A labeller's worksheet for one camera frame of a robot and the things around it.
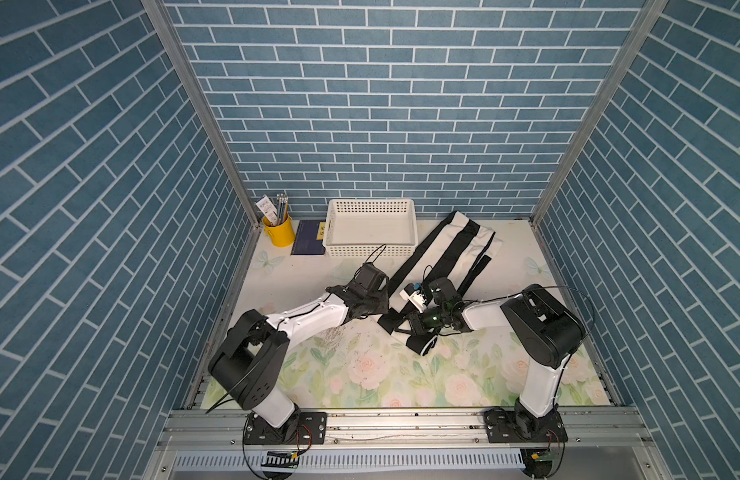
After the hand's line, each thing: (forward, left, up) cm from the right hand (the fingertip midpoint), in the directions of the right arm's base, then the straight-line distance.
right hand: (401, 328), depth 90 cm
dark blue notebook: (+31, +37, +1) cm, 49 cm away
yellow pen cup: (+32, +46, +4) cm, 57 cm away
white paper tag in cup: (+34, +50, +14) cm, 62 cm away
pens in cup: (+35, +45, +14) cm, 59 cm away
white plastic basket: (+42, +14, -1) cm, 44 cm away
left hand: (+5, +3, +7) cm, 9 cm away
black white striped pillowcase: (+32, -20, +2) cm, 37 cm away
